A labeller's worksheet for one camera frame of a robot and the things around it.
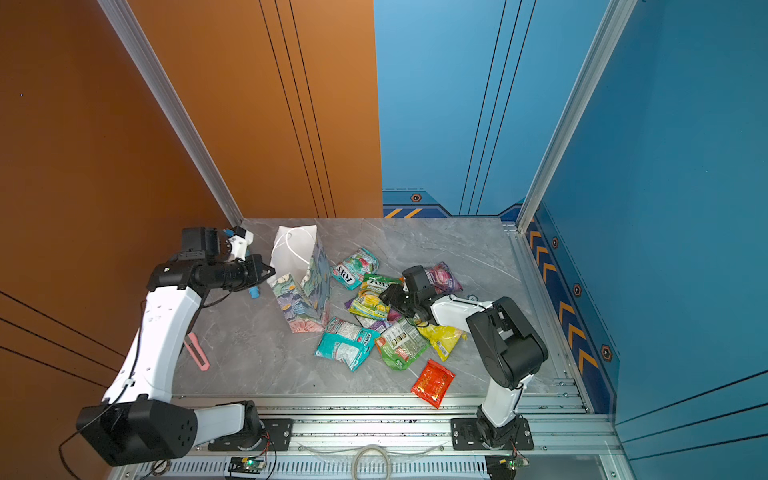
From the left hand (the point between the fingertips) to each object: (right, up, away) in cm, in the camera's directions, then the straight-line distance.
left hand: (273, 267), depth 76 cm
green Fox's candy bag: (+23, -12, +16) cm, 30 cm away
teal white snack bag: (+17, -23, +10) cm, 30 cm away
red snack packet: (+42, -32, +4) cm, 53 cm away
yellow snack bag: (+45, -21, +9) cm, 50 cm away
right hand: (+27, -11, +16) cm, 34 cm away
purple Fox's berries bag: (+47, -5, +23) cm, 53 cm away
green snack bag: (+34, -23, +11) cm, 43 cm away
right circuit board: (+57, -48, -6) cm, 75 cm away
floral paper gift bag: (+8, -3, -4) cm, 10 cm away
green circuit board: (-4, -47, -5) cm, 48 cm away
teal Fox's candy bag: (+16, -3, +26) cm, 31 cm away
